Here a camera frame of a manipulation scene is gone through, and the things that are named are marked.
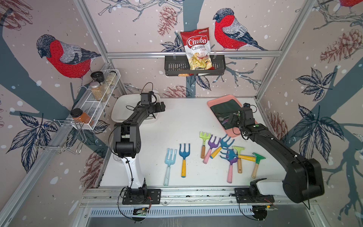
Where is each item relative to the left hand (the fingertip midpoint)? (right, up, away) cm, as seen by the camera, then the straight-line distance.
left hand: (161, 103), depth 100 cm
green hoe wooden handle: (+51, -36, -15) cm, 64 cm away
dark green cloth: (+48, -5, +12) cm, 50 cm away
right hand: (+49, -9, -12) cm, 52 cm away
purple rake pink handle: (+35, -29, -7) cm, 46 cm away
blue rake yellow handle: (+17, -34, -11) cm, 39 cm away
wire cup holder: (-39, -17, -34) cm, 55 cm away
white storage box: (-34, 0, +17) cm, 38 cm away
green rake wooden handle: (+31, -24, -3) cm, 39 cm away
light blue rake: (+7, -37, -15) cm, 41 cm away
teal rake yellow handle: (+42, -28, -8) cm, 52 cm away
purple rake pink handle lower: (+43, -42, -19) cm, 63 cm away
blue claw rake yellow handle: (+47, -33, -12) cm, 59 cm away
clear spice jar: (-28, +14, -16) cm, 36 cm away
